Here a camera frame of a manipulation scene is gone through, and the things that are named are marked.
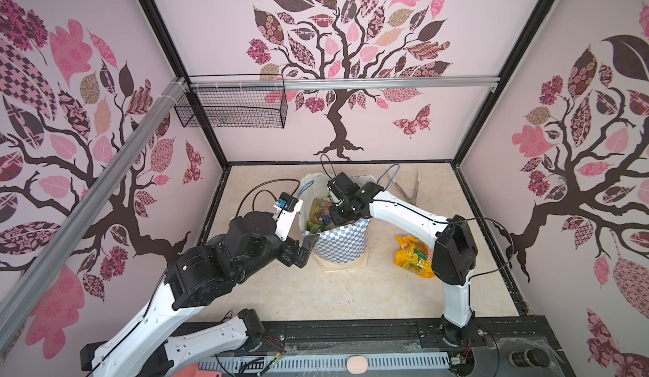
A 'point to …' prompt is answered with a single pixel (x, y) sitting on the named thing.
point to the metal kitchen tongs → (413, 199)
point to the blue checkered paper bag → (339, 248)
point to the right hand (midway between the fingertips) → (335, 213)
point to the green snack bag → (315, 225)
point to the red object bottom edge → (193, 371)
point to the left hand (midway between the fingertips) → (298, 233)
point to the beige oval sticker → (357, 364)
